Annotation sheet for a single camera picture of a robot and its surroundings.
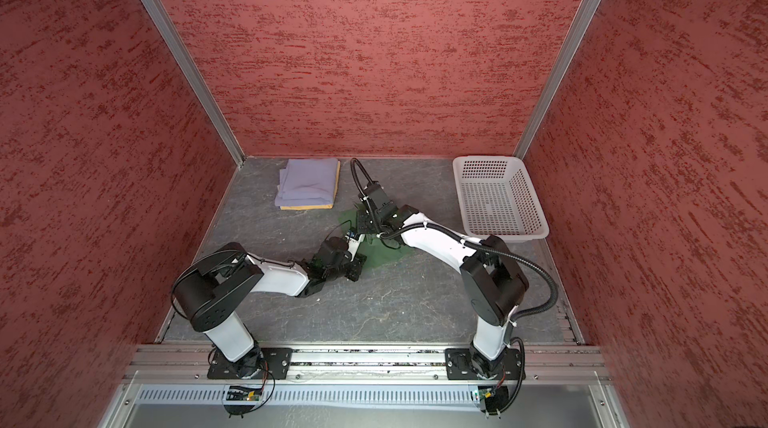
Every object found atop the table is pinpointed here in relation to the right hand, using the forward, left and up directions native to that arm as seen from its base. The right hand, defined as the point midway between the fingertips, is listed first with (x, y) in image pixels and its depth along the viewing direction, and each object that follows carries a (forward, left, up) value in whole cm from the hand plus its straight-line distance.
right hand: (358, 227), depth 87 cm
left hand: (-6, -1, -12) cm, 14 cm away
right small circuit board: (-41, -32, -14) cm, 53 cm away
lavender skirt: (+26, +21, -8) cm, 34 cm away
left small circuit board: (-39, +29, -14) cm, 51 cm away
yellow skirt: (+15, +19, -10) cm, 26 cm away
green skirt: (-3, -4, -8) cm, 10 cm away
